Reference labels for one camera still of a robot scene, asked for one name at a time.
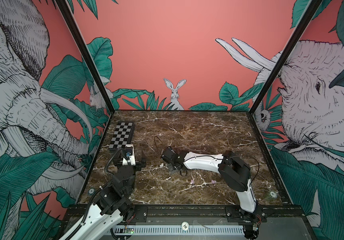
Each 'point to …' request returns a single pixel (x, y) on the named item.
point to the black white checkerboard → (122, 135)
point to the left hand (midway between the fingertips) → (132, 148)
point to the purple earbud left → (192, 182)
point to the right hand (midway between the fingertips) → (172, 165)
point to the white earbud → (161, 165)
